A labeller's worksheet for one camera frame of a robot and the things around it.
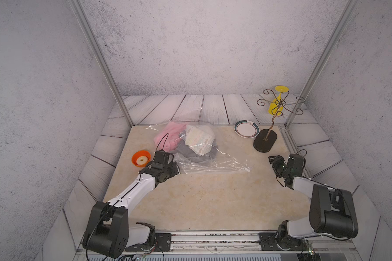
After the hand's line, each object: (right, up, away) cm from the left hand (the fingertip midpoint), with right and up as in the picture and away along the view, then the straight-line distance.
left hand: (178, 169), depth 88 cm
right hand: (+51, +5, +4) cm, 52 cm away
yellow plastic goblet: (+52, +34, 0) cm, 62 cm away
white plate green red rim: (+46, +23, +31) cm, 59 cm away
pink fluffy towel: (-10, +16, +13) cm, 23 cm away
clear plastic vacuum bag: (+6, +4, 0) cm, 7 cm away
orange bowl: (-26, +7, +13) cm, 29 cm away
